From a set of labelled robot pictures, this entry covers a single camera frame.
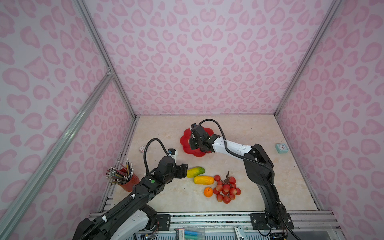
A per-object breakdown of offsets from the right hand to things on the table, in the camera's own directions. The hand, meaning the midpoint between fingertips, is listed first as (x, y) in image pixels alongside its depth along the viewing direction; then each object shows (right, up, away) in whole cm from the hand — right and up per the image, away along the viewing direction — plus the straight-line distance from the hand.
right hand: (192, 140), depth 95 cm
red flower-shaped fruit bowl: (-5, -1, +5) cm, 7 cm away
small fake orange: (+9, -26, -15) cm, 32 cm away
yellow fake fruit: (+7, -21, -11) cm, 25 cm away
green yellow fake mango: (+1, -18, -8) cm, 20 cm away
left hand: (-4, -11, -14) cm, 18 cm away
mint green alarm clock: (+58, -5, +3) cm, 59 cm away
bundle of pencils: (-37, -16, -18) cm, 44 cm away
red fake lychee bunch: (+18, -25, -17) cm, 35 cm away
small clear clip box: (-33, -6, +3) cm, 34 cm away
